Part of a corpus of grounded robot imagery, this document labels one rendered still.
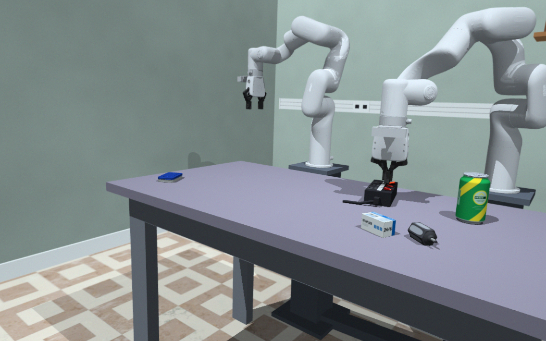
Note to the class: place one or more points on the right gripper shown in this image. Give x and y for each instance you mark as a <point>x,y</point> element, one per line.
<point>254,88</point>

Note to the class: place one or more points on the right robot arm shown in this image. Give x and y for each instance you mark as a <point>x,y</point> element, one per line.
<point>314,103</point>

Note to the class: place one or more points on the green and yellow drink can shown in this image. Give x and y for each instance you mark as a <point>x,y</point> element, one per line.
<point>472,197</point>

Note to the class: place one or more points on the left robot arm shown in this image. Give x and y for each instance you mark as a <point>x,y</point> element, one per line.
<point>500,29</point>

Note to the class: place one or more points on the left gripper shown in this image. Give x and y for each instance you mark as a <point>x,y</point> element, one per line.
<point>392,149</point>

